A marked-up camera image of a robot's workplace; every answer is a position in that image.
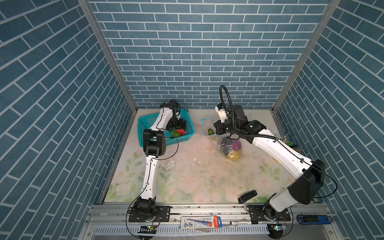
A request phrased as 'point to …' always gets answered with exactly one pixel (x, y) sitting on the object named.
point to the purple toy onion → (236, 145)
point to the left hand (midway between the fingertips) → (180, 128)
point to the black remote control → (247, 196)
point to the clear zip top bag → (230, 148)
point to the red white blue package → (201, 222)
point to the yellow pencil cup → (292, 145)
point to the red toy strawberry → (181, 131)
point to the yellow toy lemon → (234, 155)
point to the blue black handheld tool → (312, 219)
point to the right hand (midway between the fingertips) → (212, 122)
